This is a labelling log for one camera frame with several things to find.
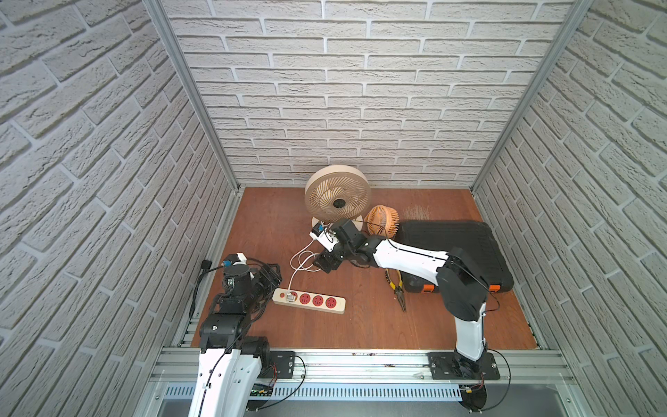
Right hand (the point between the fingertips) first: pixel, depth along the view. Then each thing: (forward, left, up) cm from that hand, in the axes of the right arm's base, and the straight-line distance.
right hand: (324, 252), depth 88 cm
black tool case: (+4, -57, -3) cm, 58 cm away
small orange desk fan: (+13, -22, 0) cm, 25 cm away
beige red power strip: (-15, +3, -6) cm, 16 cm away
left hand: (-9, +16, +9) cm, 20 cm away
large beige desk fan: (+12, -6, +17) cm, 22 cm away
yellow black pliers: (-12, -25, -8) cm, 29 cm away
